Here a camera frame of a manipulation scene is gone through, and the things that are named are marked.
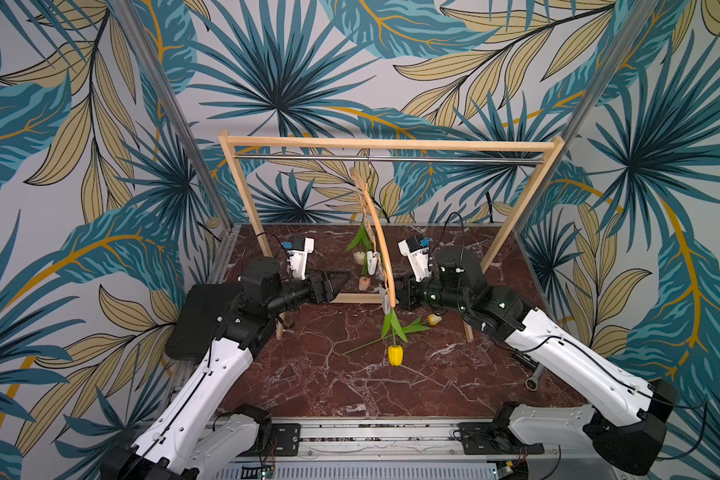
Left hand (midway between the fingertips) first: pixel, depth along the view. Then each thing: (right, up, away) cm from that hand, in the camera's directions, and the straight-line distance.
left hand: (343, 280), depth 68 cm
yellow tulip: (+12, -16, -2) cm, 20 cm away
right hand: (+9, -1, -1) cm, 9 cm away
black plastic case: (-43, -10, +22) cm, 50 cm away
